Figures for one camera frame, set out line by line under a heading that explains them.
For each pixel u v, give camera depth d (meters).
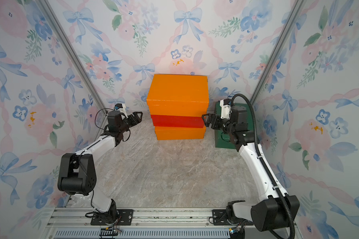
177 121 0.90
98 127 1.17
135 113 0.82
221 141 0.66
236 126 0.56
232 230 0.72
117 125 0.70
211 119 0.66
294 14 0.70
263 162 0.45
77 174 0.47
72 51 0.84
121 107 0.81
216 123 0.66
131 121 0.81
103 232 0.73
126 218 0.74
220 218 0.75
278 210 0.38
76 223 0.74
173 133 0.99
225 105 0.65
